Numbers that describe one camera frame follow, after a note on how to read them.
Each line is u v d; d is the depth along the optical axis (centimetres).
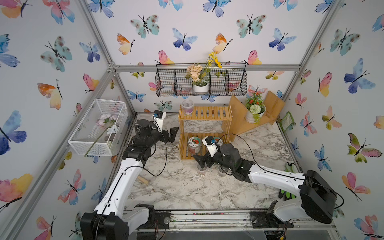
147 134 57
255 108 93
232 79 99
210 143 65
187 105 79
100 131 74
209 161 68
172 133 67
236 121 92
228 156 59
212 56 82
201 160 68
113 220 38
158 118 63
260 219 74
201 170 85
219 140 91
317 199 42
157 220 74
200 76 86
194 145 90
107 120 75
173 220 75
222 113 83
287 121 111
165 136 67
